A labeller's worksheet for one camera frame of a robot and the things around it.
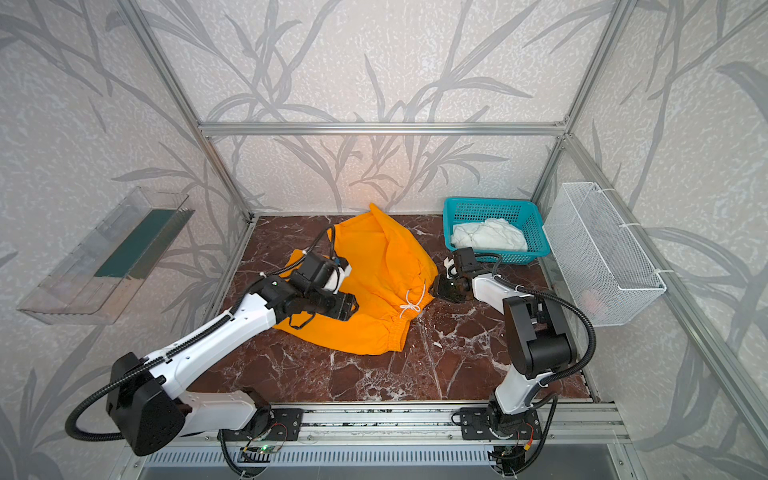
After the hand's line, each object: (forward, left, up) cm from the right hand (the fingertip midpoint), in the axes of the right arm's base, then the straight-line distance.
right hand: (434, 282), depth 96 cm
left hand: (-11, +24, +13) cm, 29 cm away
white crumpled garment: (+22, -24, -2) cm, 33 cm away
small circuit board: (-44, +43, -3) cm, 62 cm away
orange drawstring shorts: (+3, +15, -2) cm, 15 cm away
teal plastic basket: (+30, -36, +1) cm, 47 cm away
